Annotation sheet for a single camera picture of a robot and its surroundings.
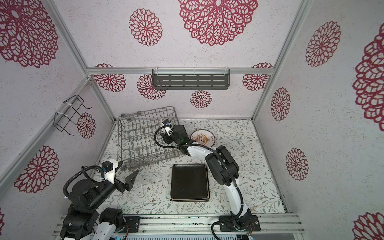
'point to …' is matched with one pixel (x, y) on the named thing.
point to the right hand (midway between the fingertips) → (165, 127)
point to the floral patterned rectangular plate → (198, 199)
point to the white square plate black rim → (193, 201)
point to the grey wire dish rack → (136, 143)
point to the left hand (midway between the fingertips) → (130, 169)
